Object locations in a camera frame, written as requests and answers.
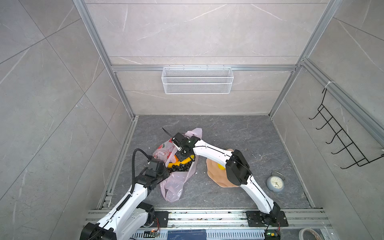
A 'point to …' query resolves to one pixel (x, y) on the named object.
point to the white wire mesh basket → (197, 80)
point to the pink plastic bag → (172, 187)
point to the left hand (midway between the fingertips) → (166, 167)
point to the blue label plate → (198, 234)
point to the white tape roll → (301, 231)
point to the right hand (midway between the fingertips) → (181, 153)
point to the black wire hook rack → (356, 153)
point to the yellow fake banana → (191, 157)
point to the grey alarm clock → (276, 182)
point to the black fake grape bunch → (181, 167)
